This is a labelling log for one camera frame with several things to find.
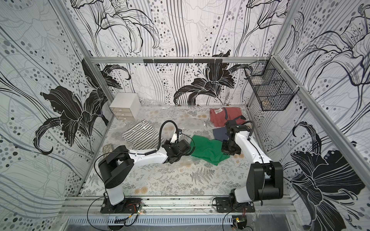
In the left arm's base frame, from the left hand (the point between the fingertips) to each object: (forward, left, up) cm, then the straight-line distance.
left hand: (171, 141), depth 91 cm
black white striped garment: (+7, +22, -6) cm, 24 cm away
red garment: (+25, -34, -3) cm, 43 cm away
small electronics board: (-40, -39, -6) cm, 56 cm away
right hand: (-6, -36, +3) cm, 37 cm away
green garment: (-5, -25, 0) cm, 25 cm away
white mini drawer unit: (+24, +35, +7) cm, 42 cm away
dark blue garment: (+11, -33, -5) cm, 36 cm away
